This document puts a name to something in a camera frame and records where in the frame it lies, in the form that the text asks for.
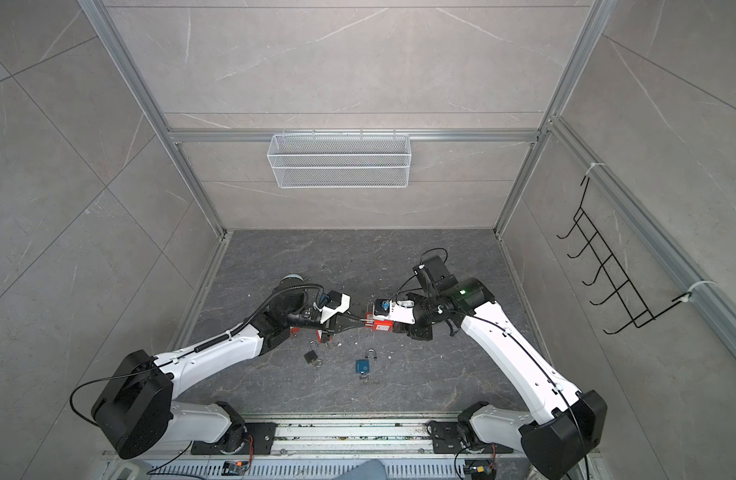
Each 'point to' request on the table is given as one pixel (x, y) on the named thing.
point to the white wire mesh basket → (339, 161)
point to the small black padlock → (311, 355)
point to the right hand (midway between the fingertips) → (399, 316)
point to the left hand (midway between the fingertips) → (363, 315)
